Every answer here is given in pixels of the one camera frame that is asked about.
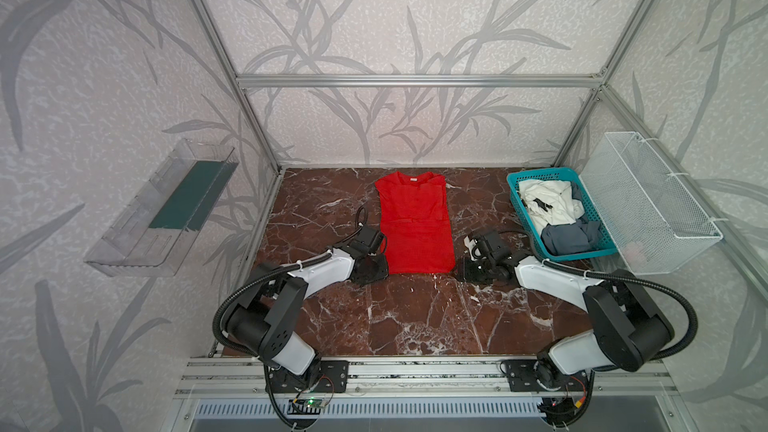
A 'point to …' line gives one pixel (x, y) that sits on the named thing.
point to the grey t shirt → (581, 237)
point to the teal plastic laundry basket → (608, 243)
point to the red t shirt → (415, 224)
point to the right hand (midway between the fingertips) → (456, 264)
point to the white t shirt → (549, 202)
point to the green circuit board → (306, 406)
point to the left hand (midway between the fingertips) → (389, 265)
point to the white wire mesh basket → (655, 224)
